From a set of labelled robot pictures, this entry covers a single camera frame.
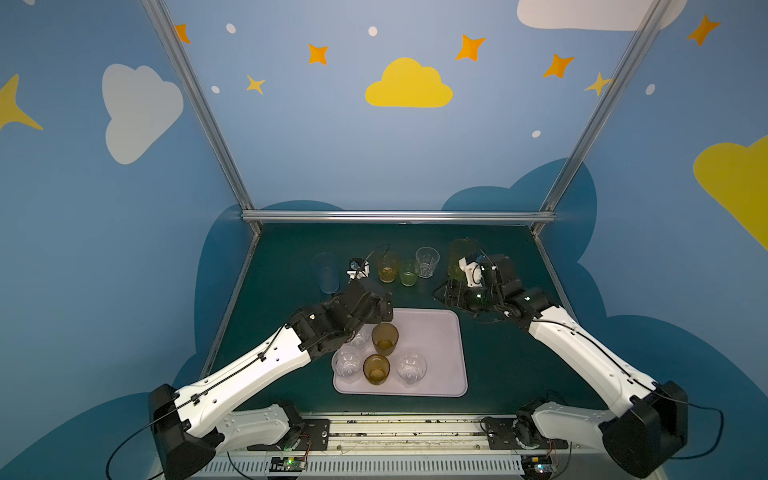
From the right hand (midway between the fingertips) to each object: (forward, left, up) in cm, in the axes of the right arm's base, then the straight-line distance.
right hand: (444, 293), depth 78 cm
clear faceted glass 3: (-14, +8, -19) cm, 25 cm away
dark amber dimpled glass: (-7, +16, -15) cm, 23 cm away
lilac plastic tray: (-9, +5, -18) cm, 21 cm away
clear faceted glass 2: (-7, +23, -18) cm, 30 cm away
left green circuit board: (-38, +37, -19) cm, 57 cm away
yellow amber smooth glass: (+23, +16, -18) cm, 34 cm away
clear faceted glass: (-13, +27, -19) cm, 36 cm away
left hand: (-5, +17, +4) cm, 18 cm away
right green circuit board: (-35, -23, -21) cm, 47 cm away
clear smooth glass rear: (+25, +2, -17) cm, 30 cm away
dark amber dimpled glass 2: (-15, +18, -18) cm, 29 cm away
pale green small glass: (+21, +9, -19) cm, 30 cm away
